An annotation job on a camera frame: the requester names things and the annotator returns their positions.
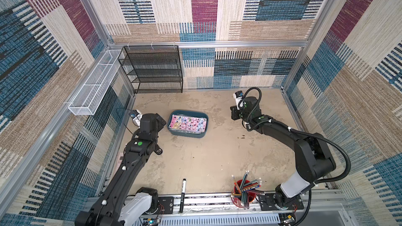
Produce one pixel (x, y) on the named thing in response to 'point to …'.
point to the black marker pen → (182, 196)
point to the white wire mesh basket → (88, 99)
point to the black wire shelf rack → (153, 69)
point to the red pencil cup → (243, 194)
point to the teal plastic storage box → (184, 134)
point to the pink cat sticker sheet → (178, 122)
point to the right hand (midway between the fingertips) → (233, 108)
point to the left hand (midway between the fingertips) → (154, 120)
